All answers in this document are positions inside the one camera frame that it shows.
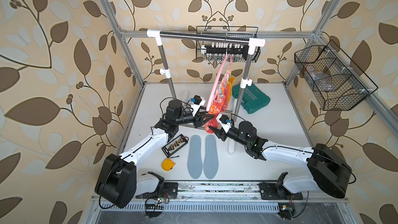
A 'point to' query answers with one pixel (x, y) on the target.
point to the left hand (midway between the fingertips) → (212, 113)
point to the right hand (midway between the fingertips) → (213, 121)
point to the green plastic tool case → (253, 98)
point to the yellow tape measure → (167, 164)
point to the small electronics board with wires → (286, 210)
